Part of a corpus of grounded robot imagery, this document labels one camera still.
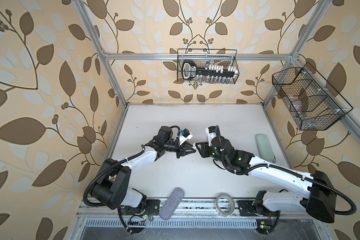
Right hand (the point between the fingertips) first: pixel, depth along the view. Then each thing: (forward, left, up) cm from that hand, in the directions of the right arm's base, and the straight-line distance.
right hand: (197, 145), depth 76 cm
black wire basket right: (+12, -57, +16) cm, 61 cm away
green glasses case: (+6, -44, -17) cm, 48 cm away
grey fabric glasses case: (-23, +14, -16) cm, 31 cm away
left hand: (0, +1, -3) cm, 4 cm away
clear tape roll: (-24, -13, -19) cm, 33 cm away
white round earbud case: (0, +2, -1) cm, 2 cm away
